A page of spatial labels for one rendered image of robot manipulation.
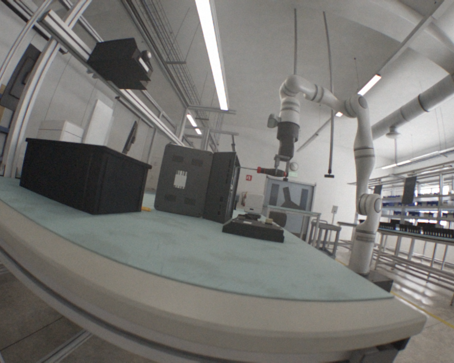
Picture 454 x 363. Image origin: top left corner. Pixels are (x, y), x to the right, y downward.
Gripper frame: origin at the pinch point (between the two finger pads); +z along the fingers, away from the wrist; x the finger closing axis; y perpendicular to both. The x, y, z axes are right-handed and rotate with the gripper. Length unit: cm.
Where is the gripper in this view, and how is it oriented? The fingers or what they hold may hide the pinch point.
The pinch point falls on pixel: (275, 175)
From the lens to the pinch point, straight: 67.9
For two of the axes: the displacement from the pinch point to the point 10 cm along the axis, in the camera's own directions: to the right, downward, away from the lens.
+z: -1.7, 9.8, -1.0
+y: 9.8, 1.6, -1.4
